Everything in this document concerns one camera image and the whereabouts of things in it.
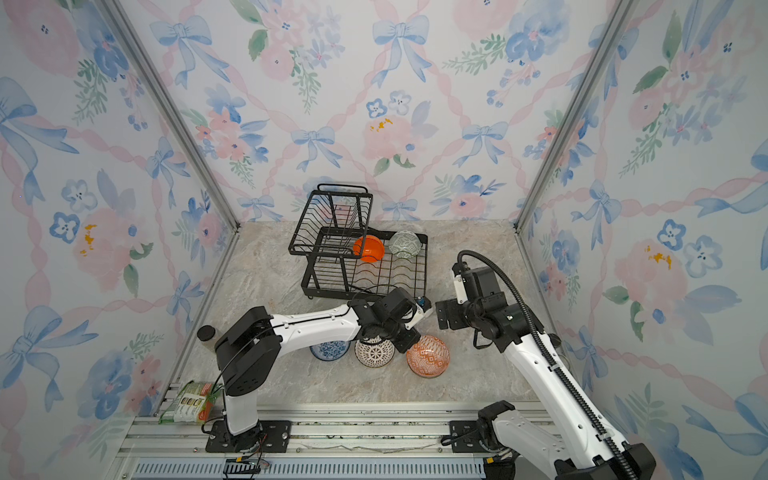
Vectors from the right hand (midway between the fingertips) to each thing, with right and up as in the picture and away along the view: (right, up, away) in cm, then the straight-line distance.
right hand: (454, 304), depth 77 cm
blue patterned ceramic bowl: (-34, -15, +11) cm, 39 cm away
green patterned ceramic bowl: (-11, +17, +33) cm, 39 cm away
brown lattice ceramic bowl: (-21, -16, +9) cm, 28 cm away
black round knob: (-66, -8, +5) cm, 67 cm away
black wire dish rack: (-28, +12, +5) cm, 31 cm away
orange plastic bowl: (-22, +15, +27) cm, 38 cm away
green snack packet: (-66, -25, -2) cm, 70 cm away
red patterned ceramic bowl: (-6, -16, +7) cm, 18 cm away
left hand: (-8, -10, +6) cm, 15 cm away
